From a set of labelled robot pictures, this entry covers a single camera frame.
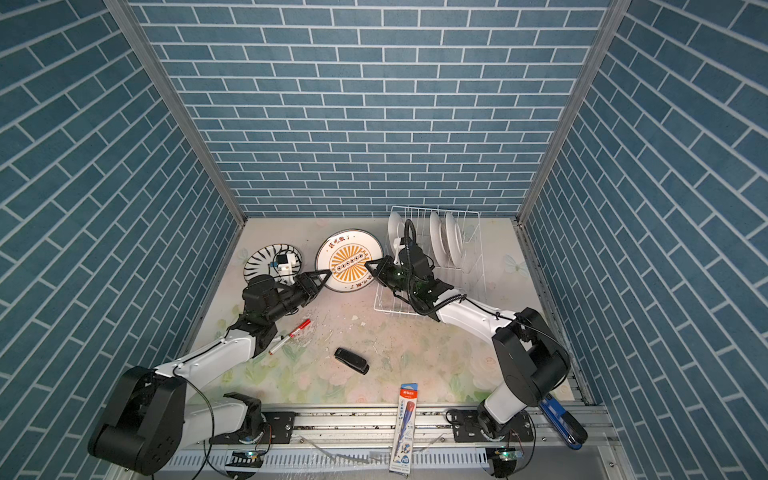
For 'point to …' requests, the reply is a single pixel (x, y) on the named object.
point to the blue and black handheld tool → (563, 423)
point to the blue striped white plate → (259, 261)
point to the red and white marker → (306, 324)
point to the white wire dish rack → (467, 280)
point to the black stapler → (351, 361)
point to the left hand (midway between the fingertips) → (332, 275)
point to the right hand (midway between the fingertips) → (360, 261)
